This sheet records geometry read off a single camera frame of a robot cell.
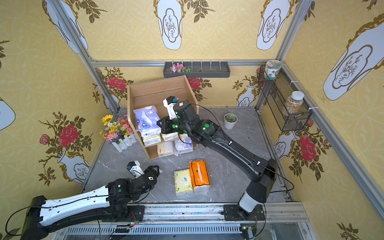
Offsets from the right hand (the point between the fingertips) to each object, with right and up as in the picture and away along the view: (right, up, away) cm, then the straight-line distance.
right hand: (162, 118), depth 67 cm
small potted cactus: (+39, 0, +35) cm, 53 cm away
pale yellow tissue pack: (+1, -9, +14) cm, 16 cm away
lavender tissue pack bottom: (+8, -15, +24) cm, 29 cm away
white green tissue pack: (-8, -11, +11) cm, 18 cm away
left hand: (-6, -26, +12) cm, 29 cm away
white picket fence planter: (-28, -14, +29) cm, 43 cm away
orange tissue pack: (+17, -30, +12) cm, 37 cm away
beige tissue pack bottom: (-2, -18, +23) cm, 29 cm away
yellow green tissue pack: (+8, -33, +13) cm, 37 cm away
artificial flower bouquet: (-32, -6, +21) cm, 39 cm away
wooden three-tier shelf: (-10, +10, +16) cm, 21 cm away
